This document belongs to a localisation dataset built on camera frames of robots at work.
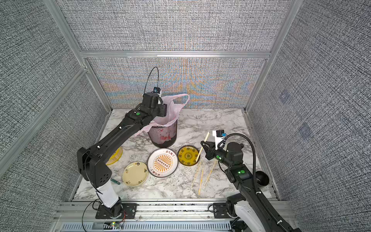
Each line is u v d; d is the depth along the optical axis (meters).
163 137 0.86
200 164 0.90
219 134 0.64
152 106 0.62
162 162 0.90
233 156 0.55
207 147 0.70
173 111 0.85
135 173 0.86
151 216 0.73
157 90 0.69
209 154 0.66
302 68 0.68
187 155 0.94
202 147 0.73
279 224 0.41
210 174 0.86
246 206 0.60
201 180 0.84
